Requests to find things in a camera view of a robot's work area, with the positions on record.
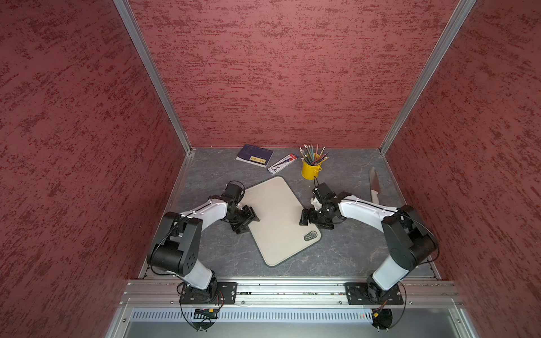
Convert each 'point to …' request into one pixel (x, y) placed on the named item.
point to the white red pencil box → (282, 163)
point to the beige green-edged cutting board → (277, 234)
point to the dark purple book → (255, 155)
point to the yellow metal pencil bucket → (311, 172)
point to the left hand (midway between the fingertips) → (255, 227)
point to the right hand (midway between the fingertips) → (308, 228)
